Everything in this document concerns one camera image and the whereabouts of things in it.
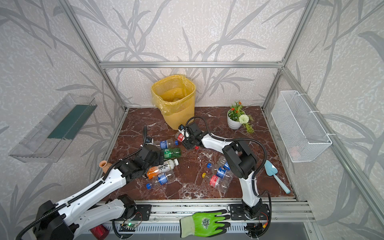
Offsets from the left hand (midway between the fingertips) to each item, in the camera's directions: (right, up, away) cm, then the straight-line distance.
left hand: (157, 150), depth 82 cm
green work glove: (+26, -32, -13) cm, 43 cm away
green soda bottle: (+7, -3, +7) cm, 10 cm away
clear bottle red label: (+10, +6, +14) cm, 18 cm away
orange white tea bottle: (+5, -10, +2) cm, 11 cm away
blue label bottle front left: (+3, -15, -2) cm, 16 cm away
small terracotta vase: (-26, -7, -5) cm, 28 cm away
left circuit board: (-12, -36, -10) cm, 39 cm away
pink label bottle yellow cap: (+35, -17, -3) cm, 39 cm away
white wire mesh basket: (+66, +11, -20) cm, 70 cm away
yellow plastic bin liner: (+4, +36, +26) cm, 45 cm away
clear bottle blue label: (+2, +1, +12) cm, 12 cm away
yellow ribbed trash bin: (+6, +16, +9) cm, 19 cm away
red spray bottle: (-21, -33, -17) cm, 43 cm away
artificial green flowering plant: (+47, +21, +15) cm, 54 cm away
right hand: (+16, +7, +15) cm, 23 cm away
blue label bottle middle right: (+37, -13, 0) cm, 39 cm away
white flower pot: (+46, +14, +20) cm, 51 cm away
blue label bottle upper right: (+37, -9, +3) cm, 38 cm away
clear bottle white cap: (+6, +32, +27) cm, 42 cm away
